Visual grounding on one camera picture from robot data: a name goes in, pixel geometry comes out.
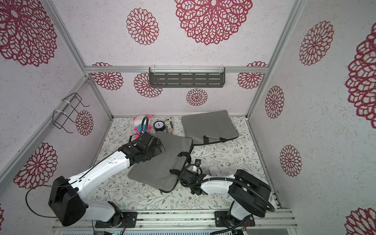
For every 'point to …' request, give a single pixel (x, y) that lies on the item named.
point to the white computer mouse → (214, 171)
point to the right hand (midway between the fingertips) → (191, 175)
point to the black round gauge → (159, 126)
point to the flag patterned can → (169, 126)
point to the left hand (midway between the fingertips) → (158, 150)
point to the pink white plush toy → (141, 122)
